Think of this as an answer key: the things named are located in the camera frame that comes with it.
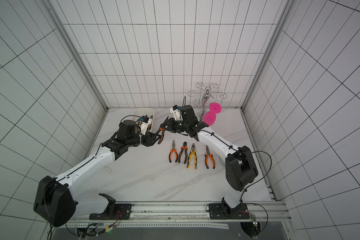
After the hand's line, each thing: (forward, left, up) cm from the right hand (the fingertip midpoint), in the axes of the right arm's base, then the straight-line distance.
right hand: (156, 128), depth 78 cm
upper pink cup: (+14, -32, +3) cm, 35 cm away
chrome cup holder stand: (+22, -27, +5) cm, 35 cm away
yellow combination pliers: (-1, -21, -22) cm, 30 cm away
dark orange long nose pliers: (-1, -4, 0) cm, 4 cm away
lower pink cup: (+15, -30, -8) cm, 35 cm away
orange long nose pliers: (-3, -29, -23) cm, 38 cm away
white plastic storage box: (+29, +22, -20) cm, 41 cm away
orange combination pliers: (+2, -8, -23) cm, 25 cm away
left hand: (-3, 0, -5) cm, 6 cm away
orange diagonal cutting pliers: (+1, -16, -22) cm, 27 cm away
